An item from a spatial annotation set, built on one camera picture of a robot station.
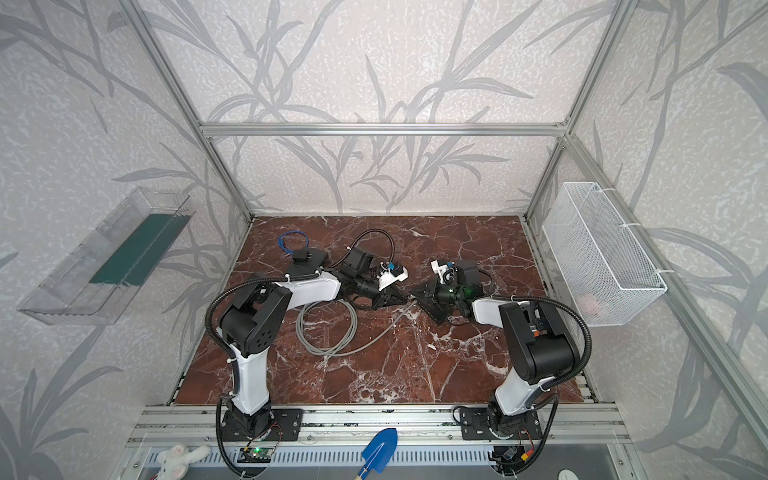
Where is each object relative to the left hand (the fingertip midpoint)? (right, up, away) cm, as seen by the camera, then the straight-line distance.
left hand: (405, 289), depth 90 cm
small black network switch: (+6, -1, -9) cm, 11 cm away
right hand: (+2, +2, -1) cm, 3 cm away
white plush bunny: (-52, -35, -23) cm, 67 cm away
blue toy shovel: (-7, -35, -19) cm, 41 cm away
